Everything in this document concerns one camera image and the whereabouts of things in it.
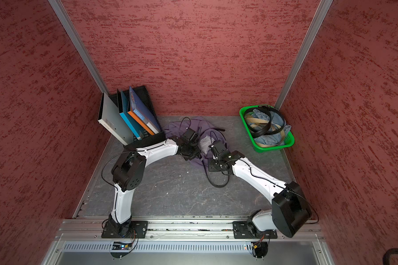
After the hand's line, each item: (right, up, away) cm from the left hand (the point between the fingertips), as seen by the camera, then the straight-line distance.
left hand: (199, 155), depth 95 cm
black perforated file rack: (-36, +33, +15) cm, 51 cm away
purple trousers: (+7, +12, +7) cm, 15 cm away
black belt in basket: (+35, +13, +4) cm, 37 cm away
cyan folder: (-36, +15, -1) cm, 39 cm away
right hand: (+8, -5, -10) cm, 14 cm away
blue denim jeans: (+50, +23, +11) cm, 56 cm away
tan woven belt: (+47, +17, +6) cm, 51 cm away
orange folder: (-32, +19, -3) cm, 37 cm away
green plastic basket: (+56, +8, +5) cm, 57 cm away
